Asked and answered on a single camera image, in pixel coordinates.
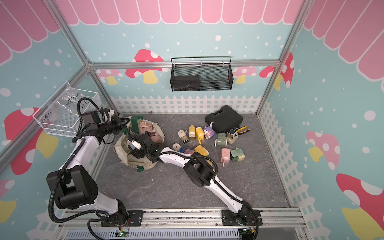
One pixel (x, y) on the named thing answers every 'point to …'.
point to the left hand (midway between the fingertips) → (130, 121)
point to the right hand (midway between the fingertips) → (136, 145)
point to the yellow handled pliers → (244, 127)
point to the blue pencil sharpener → (177, 147)
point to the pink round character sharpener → (189, 151)
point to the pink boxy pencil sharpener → (225, 156)
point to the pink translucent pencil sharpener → (155, 137)
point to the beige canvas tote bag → (123, 151)
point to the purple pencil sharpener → (208, 131)
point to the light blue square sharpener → (131, 146)
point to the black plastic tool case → (224, 119)
